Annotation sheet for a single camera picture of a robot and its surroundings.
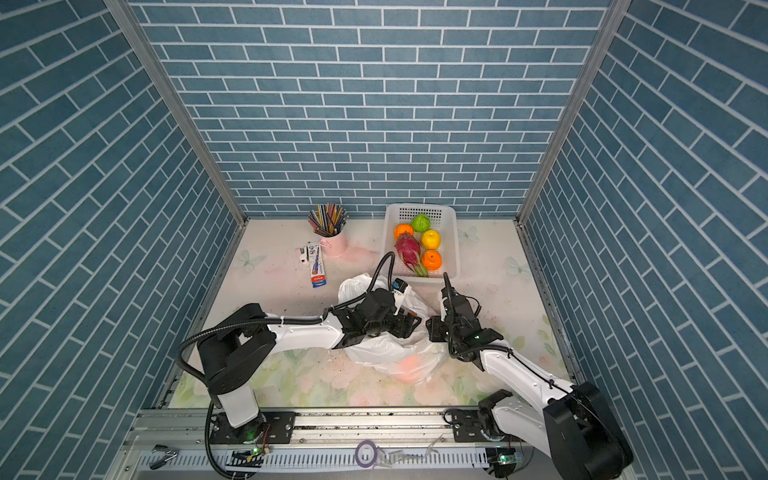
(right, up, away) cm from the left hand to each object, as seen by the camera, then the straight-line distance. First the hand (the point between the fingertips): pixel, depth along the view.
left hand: (414, 317), depth 86 cm
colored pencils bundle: (-30, +30, +17) cm, 45 cm away
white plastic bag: (-1, -8, -11) cm, 13 cm away
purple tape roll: (-15, -29, -15) cm, 36 cm away
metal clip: (-61, -28, -16) cm, 69 cm away
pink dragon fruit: (-1, +20, +16) cm, 26 cm away
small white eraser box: (-39, +17, +21) cm, 48 cm away
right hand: (+4, -1, +1) cm, 4 cm away
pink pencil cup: (-27, +21, +17) cm, 38 cm away
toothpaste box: (-33, +10, +16) cm, 38 cm away
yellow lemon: (+7, +23, +22) cm, 33 cm away
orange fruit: (+7, +16, +16) cm, 24 cm away
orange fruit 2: (-4, +27, +23) cm, 36 cm away
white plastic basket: (+13, +31, +28) cm, 44 cm away
